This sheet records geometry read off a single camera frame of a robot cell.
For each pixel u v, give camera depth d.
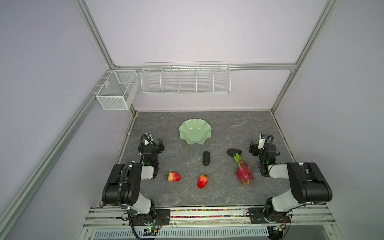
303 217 0.74
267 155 0.71
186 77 0.99
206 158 0.91
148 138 0.78
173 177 0.83
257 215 0.74
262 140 0.83
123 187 0.42
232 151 0.99
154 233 0.72
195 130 1.06
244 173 0.81
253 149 0.85
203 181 0.81
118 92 1.01
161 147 0.88
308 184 0.46
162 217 0.74
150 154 0.69
